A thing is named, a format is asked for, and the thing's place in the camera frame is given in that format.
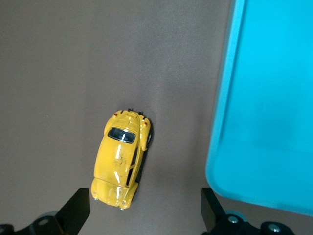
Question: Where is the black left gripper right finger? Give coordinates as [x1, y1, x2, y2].
[201, 187, 294, 235]

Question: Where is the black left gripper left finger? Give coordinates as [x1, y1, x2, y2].
[0, 187, 91, 235]

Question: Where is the yellow toy beetle car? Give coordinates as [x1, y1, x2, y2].
[90, 107, 155, 212]

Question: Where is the teal plastic tray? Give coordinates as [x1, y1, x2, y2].
[205, 0, 313, 217]

